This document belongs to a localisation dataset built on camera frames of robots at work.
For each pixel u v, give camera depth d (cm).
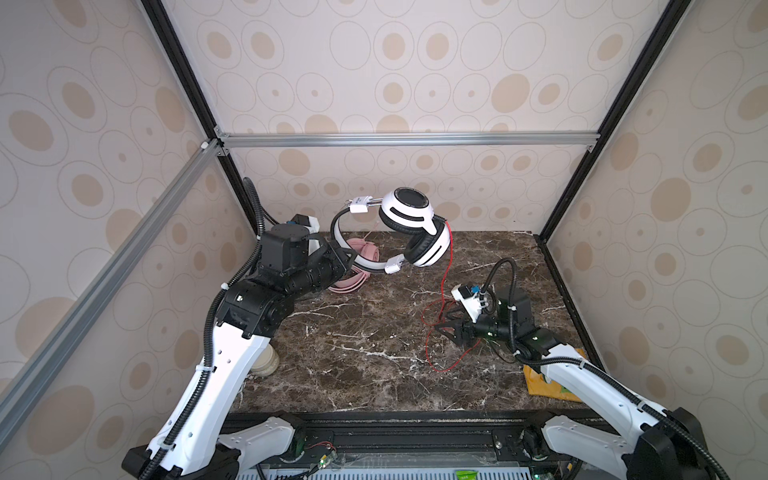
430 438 77
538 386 81
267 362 81
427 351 90
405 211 51
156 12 67
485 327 68
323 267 52
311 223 57
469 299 68
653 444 39
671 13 68
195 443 36
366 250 103
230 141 90
